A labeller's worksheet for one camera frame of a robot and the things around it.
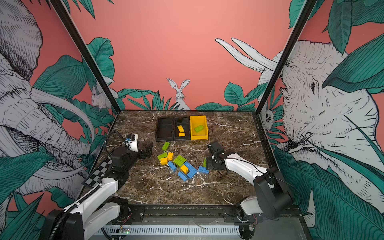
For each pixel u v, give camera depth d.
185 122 1.18
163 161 0.91
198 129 1.07
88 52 0.87
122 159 0.62
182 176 0.85
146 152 0.76
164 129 1.11
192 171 0.88
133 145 0.73
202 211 0.77
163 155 0.93
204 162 0.93
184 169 0.88
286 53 0.86
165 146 1.00
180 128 1.08
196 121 1.11
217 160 0.64
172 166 0.89
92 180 0.82
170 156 0.93
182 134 1.05
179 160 0.93
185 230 0.70
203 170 0.88
